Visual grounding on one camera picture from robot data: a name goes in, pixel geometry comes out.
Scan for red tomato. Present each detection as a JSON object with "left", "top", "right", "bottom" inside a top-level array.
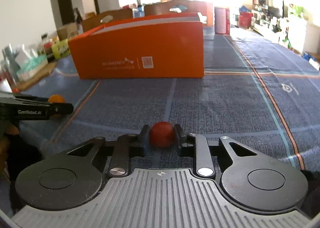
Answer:
[{"left": 149, "top": 121, "right": 175, "bottom": 148}]

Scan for orange tangerine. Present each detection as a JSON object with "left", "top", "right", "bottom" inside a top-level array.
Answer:
[{"left": 48, "top": 94, "right": 66, "bottom": 119}]

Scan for wooden cutting board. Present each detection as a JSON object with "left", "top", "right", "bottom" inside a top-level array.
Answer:
[{"left": 16, "top": 62, "right": 57, "bottom": 92}]

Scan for green tissue pack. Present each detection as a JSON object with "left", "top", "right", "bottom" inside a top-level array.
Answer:
[{"left": 2, "top": 44, "right": 48, "bottom": 83}]

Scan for dark bottle red label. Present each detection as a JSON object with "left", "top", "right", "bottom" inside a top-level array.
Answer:
[{"left": 41, "top": 33, "right": 53, "bottom": 59}]

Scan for green panda mug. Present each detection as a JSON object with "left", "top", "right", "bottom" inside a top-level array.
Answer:
[{"left": 52, "top": 39, "right": 71, "bottom": 60}]

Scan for blue patterned tablecloth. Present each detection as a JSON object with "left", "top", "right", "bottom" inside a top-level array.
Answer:
[{"left": 0, "top": 25, "right": 320, "bottom": 218}]

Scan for brown cardboard boxes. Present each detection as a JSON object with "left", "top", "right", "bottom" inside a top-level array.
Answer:
[{"left": 56, "top": 23, "right": 78, "bottom": 41}]

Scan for orange cardboard box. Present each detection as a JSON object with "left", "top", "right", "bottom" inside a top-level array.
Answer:
[{"left": 68, "top": 12, "right": 204, "bottom": 79}]

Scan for wooden chair left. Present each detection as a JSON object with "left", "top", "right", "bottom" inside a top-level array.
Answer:
[{"left": 82, "top": 8, "right": 133, "bottom": 32}]

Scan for wooden chair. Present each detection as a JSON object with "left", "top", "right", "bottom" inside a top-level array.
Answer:
[
  {"left": 144, "top": 0, "right": 212, "bottom": 17},
  {"left": 82, "top": 8, "right": 133, "bottom": 32}
]

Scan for pink cylindrical can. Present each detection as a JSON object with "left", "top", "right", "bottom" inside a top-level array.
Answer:
[{"left": 214, "top": 7, "right": 230, "bottom": 35}]

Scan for wooden chair right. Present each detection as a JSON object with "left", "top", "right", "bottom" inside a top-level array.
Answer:
[{"left": 144, "top": 0, "right": 212, "bottom": 17}]

